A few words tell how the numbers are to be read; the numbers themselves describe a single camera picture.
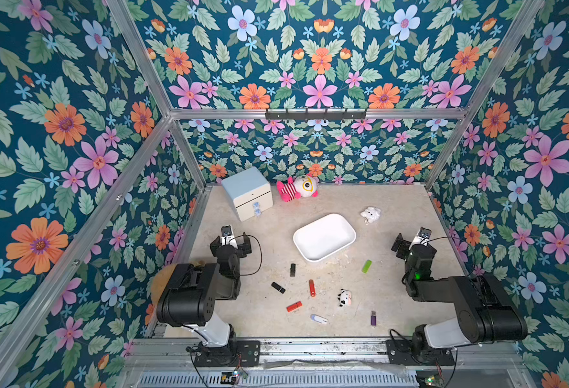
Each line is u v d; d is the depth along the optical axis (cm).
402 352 73
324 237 101
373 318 80
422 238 77
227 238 78
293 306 83
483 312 45
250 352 73
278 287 88
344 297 83
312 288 87
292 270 91
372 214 104
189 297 46
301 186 111
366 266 93
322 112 91
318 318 80
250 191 97
